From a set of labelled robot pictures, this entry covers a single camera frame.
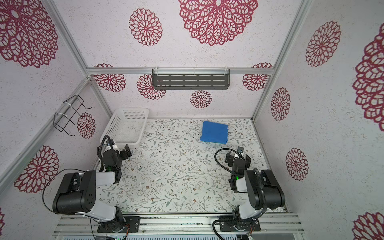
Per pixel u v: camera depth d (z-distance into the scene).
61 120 0.73
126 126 1.17
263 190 0.43
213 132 1.09
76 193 0.45
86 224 0.75
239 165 0.71
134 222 0.74
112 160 0.71
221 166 0.74
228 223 0.73
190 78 0.93
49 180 0.70
